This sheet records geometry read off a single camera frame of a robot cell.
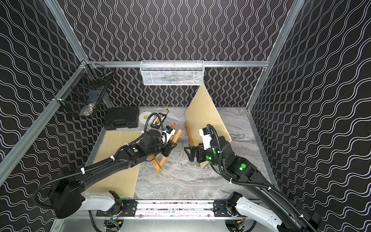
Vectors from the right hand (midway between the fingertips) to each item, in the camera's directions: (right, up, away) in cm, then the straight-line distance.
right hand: (192, 145), depth 68 cm
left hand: (-9, +1, +10) cm, 14 cm away
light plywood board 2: (+6, +17, +18) cm, 26 cm away
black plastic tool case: (-52, +15, +42) cm, 68 cm away
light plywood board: (-38, -24, +13) cm, 47 cm away
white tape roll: (-37, +15, +45) cm, 60 cm away
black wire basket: (-70, +28, +24) cm, 79 cm away
